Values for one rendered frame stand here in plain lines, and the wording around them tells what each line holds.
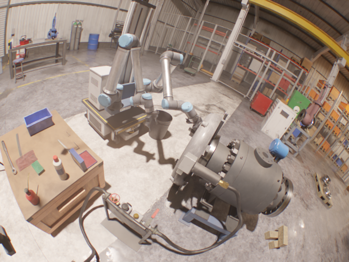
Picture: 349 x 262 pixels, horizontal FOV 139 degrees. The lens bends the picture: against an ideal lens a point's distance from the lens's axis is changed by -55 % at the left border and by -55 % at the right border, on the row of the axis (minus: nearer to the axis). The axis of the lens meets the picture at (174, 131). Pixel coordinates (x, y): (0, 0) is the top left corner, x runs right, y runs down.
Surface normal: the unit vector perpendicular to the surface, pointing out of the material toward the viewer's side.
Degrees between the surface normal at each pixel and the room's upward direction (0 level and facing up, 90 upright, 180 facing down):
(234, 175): 57
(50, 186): 0
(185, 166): 67
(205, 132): 33
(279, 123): 90
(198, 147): 51
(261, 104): 90
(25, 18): 90
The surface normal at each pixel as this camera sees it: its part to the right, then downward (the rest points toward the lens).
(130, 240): 0.31, -0.76
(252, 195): -0.32, 0.12
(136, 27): 0.80, 0.54
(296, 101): -0.54, 0.35
